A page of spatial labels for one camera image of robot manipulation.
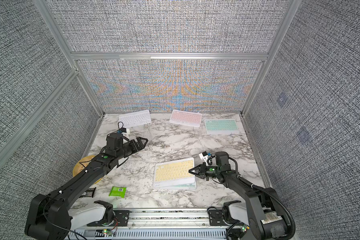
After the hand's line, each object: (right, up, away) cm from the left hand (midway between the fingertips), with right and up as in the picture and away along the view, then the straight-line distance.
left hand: (145, 141), depth 82 cm
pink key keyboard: (+24, +14, +32) cm, 43 cm away
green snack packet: (-16, -27, -1) cm, 32 cm away
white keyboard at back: (-16, +14, +34) cm, 40 cm away
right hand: (+24, -15, -3) cm, 28 cm away
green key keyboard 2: (+26, -25, +1) cm, 36 cm away
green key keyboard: (+50, +8, +28) cm, 58 cm away
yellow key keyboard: (+16, -17, 0) cm, 23 cm away
